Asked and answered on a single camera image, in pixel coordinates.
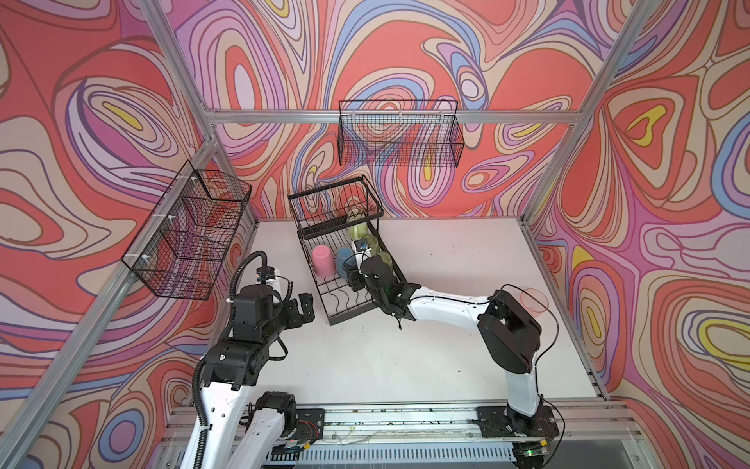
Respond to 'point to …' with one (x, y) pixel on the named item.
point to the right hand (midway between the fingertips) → (356, 267)
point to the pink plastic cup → (322, 261)
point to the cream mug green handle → (358, 232)
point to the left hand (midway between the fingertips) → (299, 297)
